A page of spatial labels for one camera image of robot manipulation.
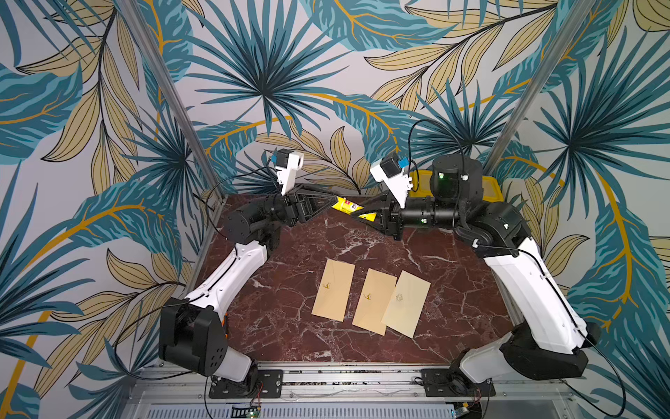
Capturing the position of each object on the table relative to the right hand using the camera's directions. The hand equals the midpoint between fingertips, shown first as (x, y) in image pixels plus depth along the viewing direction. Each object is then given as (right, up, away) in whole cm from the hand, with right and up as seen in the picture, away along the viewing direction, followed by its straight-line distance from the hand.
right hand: (353, 211), depth 53 cm
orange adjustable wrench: (-39, -35, +30) cm, 60 cm away
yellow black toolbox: (+57, +10, +48) cm, 75 cm away
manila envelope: (-4, -26, +40) cm, 48 cm away
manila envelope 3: (+21, -30, +37) cm, 52 cm away
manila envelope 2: (+10, -27, +37) cm, 47 cm away
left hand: (-3, 0, -1) cm, 3 cm away
